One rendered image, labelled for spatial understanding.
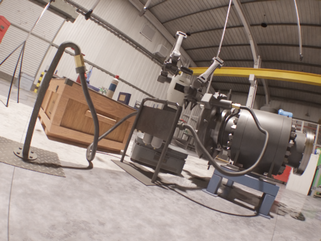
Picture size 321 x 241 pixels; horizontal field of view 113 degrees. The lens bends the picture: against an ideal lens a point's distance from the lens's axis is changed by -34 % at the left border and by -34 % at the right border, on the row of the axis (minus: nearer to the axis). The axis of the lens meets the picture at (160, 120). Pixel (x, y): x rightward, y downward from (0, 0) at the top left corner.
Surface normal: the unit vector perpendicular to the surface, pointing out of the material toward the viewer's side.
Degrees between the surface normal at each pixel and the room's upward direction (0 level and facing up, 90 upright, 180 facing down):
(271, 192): 90
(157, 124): 90
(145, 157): 90
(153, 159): 90
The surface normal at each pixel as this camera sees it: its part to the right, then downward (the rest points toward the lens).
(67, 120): 0.73, 0.22
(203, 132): -0.17, 0.15
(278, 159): -0.68, 0.25
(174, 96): 0.17, -0.02
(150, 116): -0.59, -0.28
